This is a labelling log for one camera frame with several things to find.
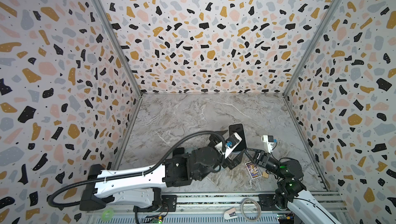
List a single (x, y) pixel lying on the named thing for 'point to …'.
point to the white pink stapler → (230, 213)
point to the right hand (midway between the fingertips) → (243, 151)
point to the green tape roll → (107, 214)
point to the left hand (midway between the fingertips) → (236, 138)
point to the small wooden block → (264, 174)
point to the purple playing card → (253, 170)
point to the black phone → (238, 129)
